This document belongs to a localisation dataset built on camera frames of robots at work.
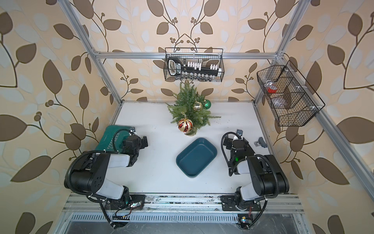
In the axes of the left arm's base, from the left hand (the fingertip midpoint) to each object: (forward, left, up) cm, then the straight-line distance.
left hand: (134, 137), depth 94 cm
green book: (-1, +14, 0) cm, 14 cm away
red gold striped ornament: (-9, -35, +26) cm, 44 cm away
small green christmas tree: (+1, -36, +26) cm, 44 cm away
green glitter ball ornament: (+7, -46, +24) cm, 53 cm away
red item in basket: (+14, -83, +28) cm, 88 cm away
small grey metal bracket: (-1, -84, -3) cm, 84 cm away
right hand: (-1, -66, +2) cm, 66 cm away
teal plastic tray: (-13, -40, -4) cm, 42 cm away
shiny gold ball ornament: (+3, -40, +27) cm, 49 cm away
